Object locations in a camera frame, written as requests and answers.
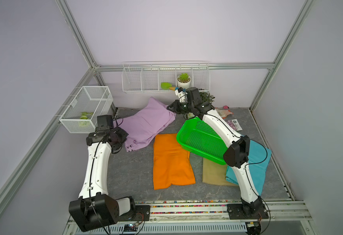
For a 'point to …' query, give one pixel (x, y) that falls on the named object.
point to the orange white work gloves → (224, 112)
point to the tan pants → (214, 172)
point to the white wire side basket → (97, 99)
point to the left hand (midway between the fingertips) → (126, 137)
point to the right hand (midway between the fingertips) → (167, 106)
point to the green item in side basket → (85, 115)
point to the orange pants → (171, 164)
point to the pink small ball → (225, 107)
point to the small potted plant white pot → (183, 80)
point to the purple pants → (141, 123)
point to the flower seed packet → (234, 124)
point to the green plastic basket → (198, 137)
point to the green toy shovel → (167, 86)
